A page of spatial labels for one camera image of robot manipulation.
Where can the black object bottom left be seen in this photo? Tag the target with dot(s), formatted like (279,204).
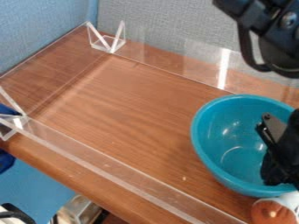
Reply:
(10,215)

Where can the blue plastic bowl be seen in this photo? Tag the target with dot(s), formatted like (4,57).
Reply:
(228,145)

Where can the clear acrylic back barrier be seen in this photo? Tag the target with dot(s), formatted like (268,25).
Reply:
(201,62)

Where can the brown and white toy mushroom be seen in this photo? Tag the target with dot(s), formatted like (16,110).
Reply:
(277,210)

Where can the clear acrylic left bracket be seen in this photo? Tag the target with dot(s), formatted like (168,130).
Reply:
(12,116)

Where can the clear box under table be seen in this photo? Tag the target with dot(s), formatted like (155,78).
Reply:
(77,211)

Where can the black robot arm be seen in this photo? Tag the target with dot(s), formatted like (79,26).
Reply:
(268,43)

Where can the clear acrylic corner bracket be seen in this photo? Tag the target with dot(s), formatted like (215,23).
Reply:
(107,43)

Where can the clear acrylic front barrier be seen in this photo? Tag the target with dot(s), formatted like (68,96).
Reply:
(132,195)

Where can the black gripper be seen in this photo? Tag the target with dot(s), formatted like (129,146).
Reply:
(280,161)

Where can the clear acrylic barrier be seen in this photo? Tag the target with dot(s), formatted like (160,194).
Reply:
(132,195)
(201,62)

